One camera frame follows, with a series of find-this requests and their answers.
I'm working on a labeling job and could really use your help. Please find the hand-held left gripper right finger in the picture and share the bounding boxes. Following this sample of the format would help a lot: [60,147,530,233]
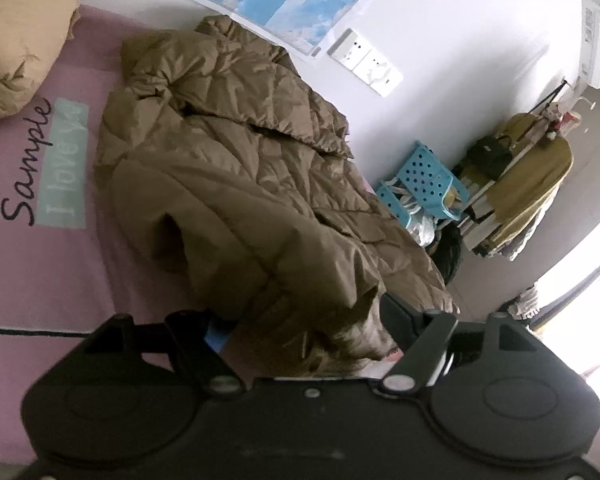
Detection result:
[380,292,533,397]

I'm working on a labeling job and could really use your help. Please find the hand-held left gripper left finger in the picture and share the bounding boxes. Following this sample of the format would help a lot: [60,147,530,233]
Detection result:
[87,310,247,397]

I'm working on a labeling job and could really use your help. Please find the brown down jacket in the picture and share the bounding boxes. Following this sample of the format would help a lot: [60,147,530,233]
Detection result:
[94,15,461,376]

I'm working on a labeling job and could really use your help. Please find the pale hanging clothes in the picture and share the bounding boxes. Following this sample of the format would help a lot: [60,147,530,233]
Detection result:
[462,180,537,262]

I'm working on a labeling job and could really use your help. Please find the black bag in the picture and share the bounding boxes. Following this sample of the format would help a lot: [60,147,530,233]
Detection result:
[432,220,465,284]

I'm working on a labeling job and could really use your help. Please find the clear plastic bag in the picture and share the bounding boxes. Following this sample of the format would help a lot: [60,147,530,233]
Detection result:
[407,205,439,249]

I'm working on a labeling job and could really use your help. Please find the white frilly cloth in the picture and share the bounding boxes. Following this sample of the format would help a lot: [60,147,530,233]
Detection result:
[512,285,542,321]

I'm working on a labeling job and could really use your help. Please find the pink printed bed sheet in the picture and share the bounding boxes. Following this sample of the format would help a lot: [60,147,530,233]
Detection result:
[0,4,406,480]

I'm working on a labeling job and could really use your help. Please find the teal plastic basket rack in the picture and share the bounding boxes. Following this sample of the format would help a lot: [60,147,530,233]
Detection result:
[376,141,469,229]

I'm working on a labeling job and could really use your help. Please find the black handbag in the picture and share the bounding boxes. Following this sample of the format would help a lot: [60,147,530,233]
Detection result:
[466,135,514,179]

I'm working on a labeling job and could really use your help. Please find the mustard yellow hanging garment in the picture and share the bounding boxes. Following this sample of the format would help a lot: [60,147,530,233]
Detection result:
[482,112,575,247]

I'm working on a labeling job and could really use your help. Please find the small plush toy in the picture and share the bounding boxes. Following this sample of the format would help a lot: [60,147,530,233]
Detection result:
[545,102,584,141]

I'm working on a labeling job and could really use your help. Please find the beige quilt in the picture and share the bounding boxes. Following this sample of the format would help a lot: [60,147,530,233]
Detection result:
[0,0,94,122]

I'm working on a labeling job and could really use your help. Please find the white wall socket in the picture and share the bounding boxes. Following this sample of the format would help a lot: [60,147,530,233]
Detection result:
[327,27,372,72]
[355,50,392,87]

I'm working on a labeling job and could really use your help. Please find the black clothes rail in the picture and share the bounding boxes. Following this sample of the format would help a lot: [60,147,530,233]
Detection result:
[527,77,569,117]

